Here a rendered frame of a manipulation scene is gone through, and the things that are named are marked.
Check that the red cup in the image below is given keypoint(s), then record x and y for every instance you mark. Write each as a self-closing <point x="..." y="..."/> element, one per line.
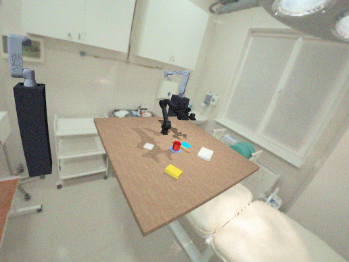
<point x="176" y="145"/>

